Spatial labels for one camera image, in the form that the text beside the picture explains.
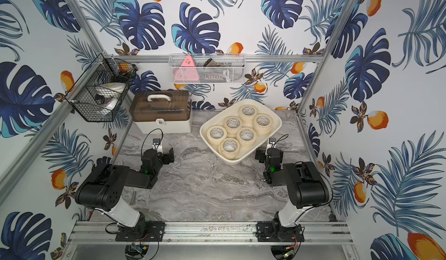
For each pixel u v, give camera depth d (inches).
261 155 34.9
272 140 32.9
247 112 46.1
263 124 43.5
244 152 38.8
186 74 35.6
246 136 41.9
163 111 36.3
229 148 39.4
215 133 41.9
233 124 44.2
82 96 29.7
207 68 36.5
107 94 31.9
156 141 32.3
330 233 30.3
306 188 18.2
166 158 33.8
